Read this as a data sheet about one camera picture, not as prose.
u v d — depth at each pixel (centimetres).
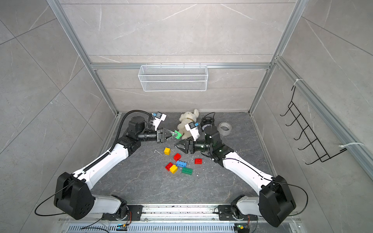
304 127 69
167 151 93
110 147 101
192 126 66
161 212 75
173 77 101
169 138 68
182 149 67
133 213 73
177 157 94
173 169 86
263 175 45
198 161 90
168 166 88
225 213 73
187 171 87
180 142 71
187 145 64
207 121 101
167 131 67
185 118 106
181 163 88
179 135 70
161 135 65
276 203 40
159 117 67
